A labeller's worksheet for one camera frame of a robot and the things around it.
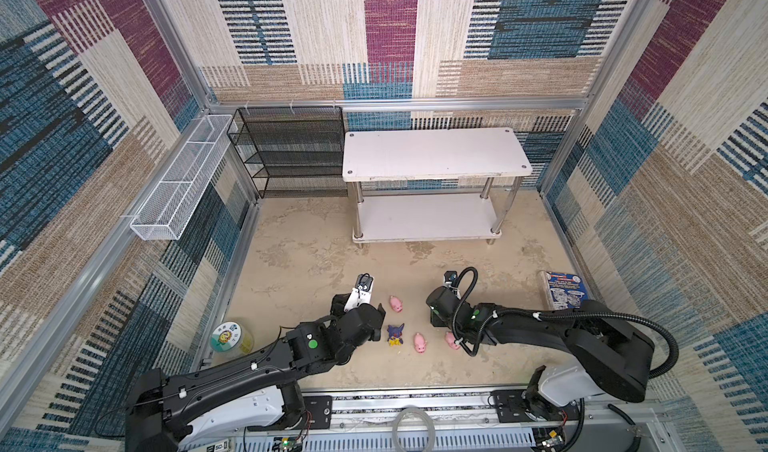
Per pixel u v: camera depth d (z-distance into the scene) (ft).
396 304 2.92
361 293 2.08
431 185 4.06
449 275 2.65
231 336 2.55
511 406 2.39
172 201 2.39
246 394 1.58
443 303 2.24
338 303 2.21
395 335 2.66
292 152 3.65
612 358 1.42
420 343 2.71
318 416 2.40
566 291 2.98
